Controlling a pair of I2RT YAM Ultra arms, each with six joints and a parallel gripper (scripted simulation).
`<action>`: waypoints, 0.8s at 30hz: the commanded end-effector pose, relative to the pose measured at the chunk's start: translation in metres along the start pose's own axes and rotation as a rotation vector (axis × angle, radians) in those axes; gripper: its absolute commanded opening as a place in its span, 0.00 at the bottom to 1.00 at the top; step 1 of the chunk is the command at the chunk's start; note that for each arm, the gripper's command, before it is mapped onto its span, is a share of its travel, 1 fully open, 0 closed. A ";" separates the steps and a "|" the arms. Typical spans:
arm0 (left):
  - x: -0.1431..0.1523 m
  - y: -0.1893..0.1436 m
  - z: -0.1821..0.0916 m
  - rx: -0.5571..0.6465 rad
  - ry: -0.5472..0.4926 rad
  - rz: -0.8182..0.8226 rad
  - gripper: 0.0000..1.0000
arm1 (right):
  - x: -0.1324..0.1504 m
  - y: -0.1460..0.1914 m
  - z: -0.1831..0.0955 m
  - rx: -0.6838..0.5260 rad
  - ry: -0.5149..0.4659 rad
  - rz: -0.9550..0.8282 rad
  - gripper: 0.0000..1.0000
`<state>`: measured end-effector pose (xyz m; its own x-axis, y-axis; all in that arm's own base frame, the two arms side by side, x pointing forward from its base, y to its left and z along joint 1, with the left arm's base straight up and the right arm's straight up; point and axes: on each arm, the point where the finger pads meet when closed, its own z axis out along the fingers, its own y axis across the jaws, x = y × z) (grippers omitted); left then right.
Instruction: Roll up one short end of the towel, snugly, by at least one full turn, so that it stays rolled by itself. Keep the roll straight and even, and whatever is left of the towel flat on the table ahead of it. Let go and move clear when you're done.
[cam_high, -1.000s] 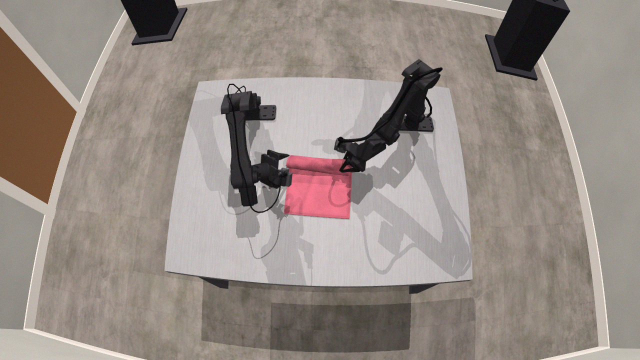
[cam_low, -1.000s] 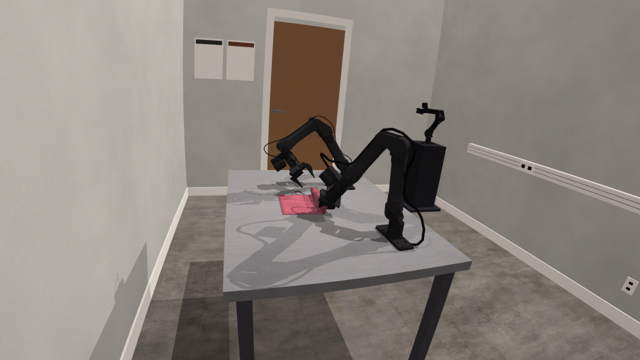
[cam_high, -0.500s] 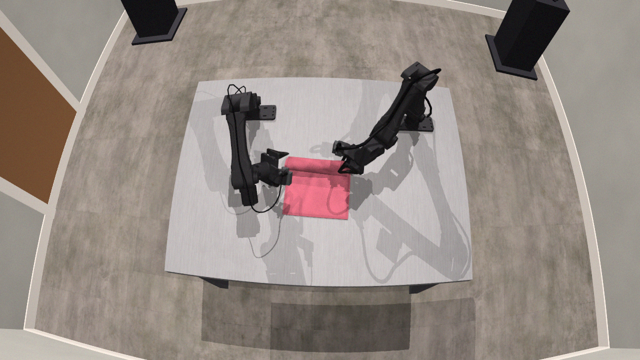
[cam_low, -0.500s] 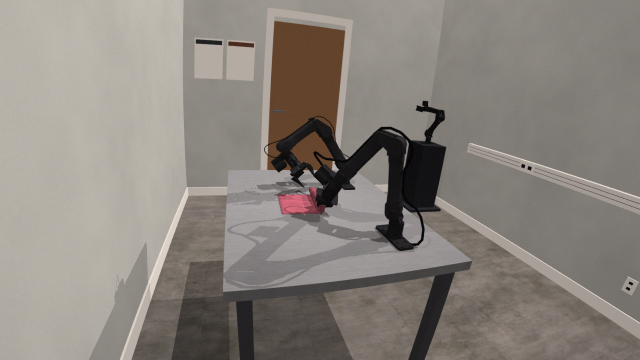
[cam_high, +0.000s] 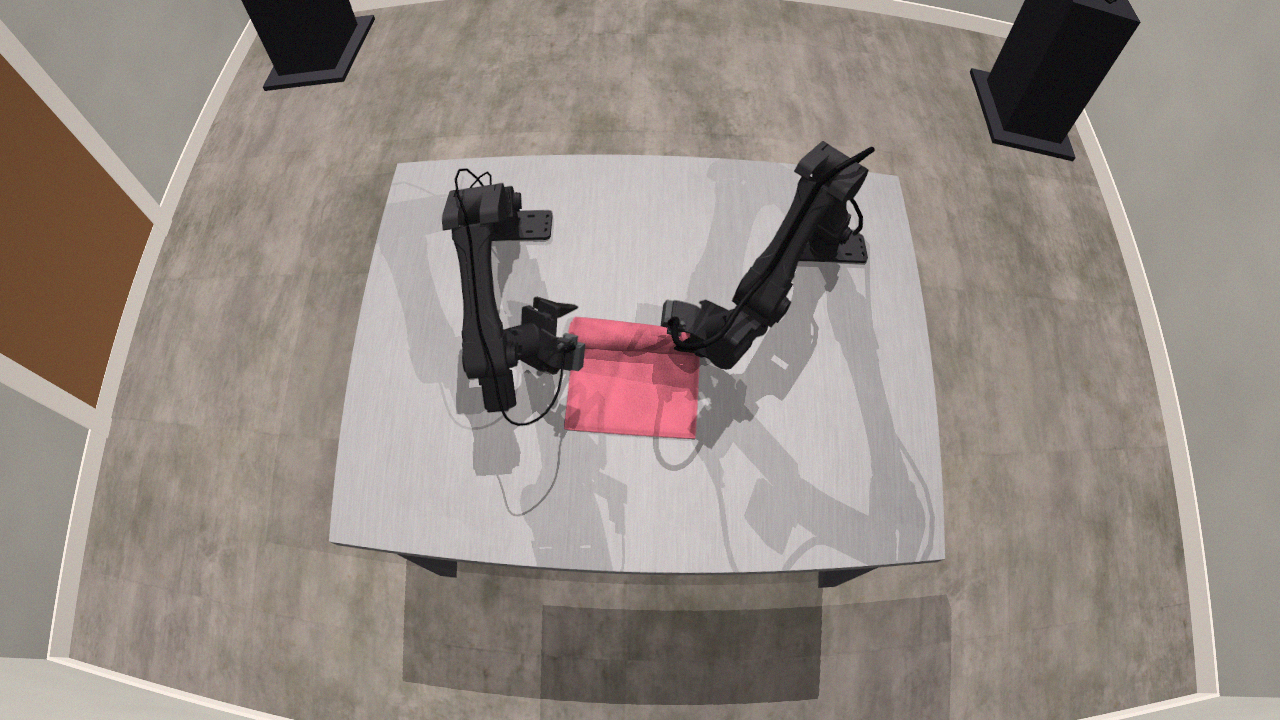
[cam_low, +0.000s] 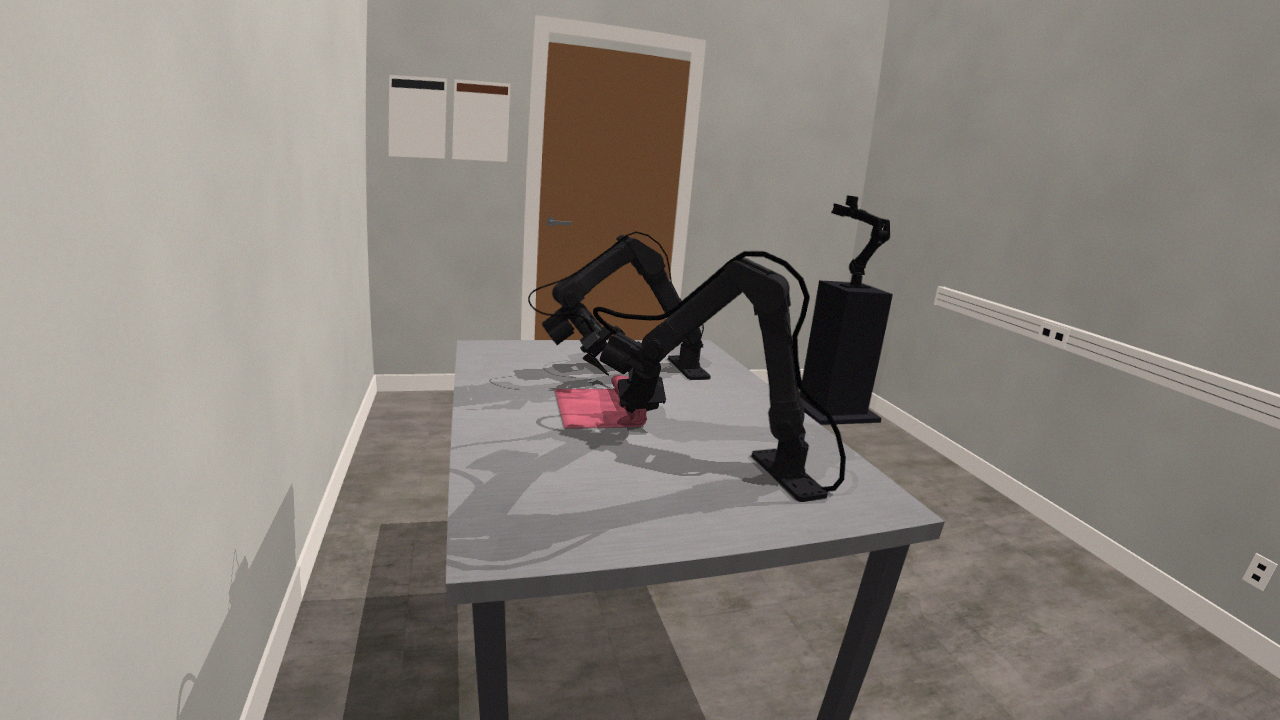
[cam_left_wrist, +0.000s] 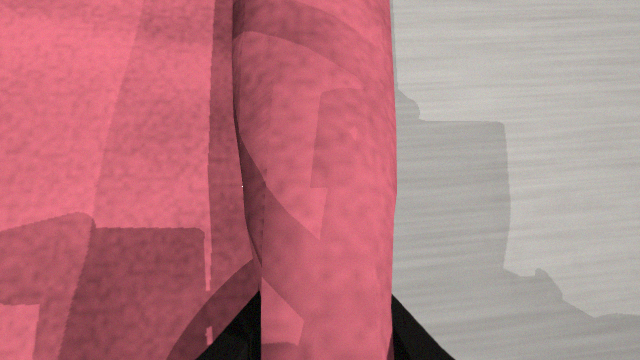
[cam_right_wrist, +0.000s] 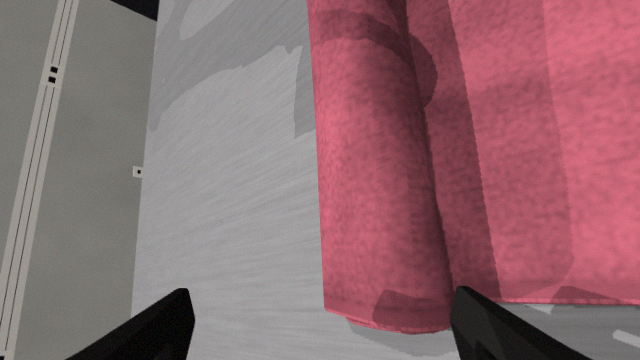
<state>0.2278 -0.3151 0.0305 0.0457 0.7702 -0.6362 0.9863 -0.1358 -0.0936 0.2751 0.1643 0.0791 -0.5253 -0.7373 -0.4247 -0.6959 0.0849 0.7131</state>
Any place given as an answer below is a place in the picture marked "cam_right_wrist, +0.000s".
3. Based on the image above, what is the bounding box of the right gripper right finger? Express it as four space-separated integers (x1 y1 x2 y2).
450 286 593 360

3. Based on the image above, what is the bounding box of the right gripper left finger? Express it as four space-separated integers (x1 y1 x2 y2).
65 288 195 360

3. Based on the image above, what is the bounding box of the pink towel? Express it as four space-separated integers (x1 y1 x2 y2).
307 0 640 335

